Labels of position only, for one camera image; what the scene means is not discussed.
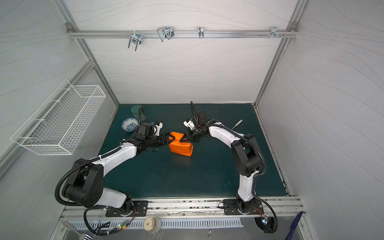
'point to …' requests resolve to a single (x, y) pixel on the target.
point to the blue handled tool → (294, 224)
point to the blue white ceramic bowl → (129, 124)
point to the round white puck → (152, 225)
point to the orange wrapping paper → (176, 146)
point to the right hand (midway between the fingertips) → (182, 138)
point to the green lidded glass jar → (135, 110)
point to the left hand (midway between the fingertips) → (173, 137)
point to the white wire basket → (58, 126)
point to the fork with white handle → (239, 122)
